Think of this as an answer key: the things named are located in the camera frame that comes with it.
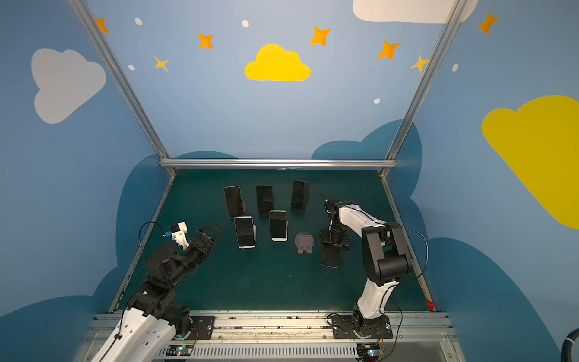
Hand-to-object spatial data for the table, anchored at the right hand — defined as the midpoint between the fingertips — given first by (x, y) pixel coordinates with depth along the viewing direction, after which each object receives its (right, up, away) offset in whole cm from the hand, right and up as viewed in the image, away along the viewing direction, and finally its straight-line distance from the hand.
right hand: (333, 246), depth 92 cm
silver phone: (-36, +7, -4) cm, 37 cm away
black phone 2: (-2, -4, -2) cm, 4 cm away
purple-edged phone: (-42, +18, +6) cm, 46 cm away
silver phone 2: (-23, +9, 0) cm, 24 cm away
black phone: (-29, +20, +7) cm, 36 cm away
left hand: (-40, +9, -19) cm, 45 cm away
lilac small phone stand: (-12, +2, -1) cm, 12 cm away
